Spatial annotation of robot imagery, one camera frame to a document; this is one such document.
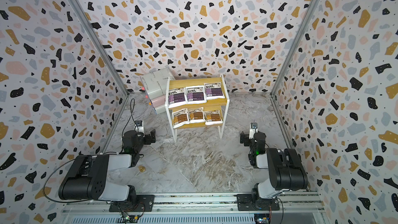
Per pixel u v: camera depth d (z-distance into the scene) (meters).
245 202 0.73
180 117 0.84
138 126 0.79
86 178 0.44
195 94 0.74
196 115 0.86
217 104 0.72
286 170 0.45
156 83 0.97
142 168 0.83
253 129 0.82
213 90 0.76
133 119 1.07
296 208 0.73
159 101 1.00
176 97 0.72
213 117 0.84
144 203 0.74
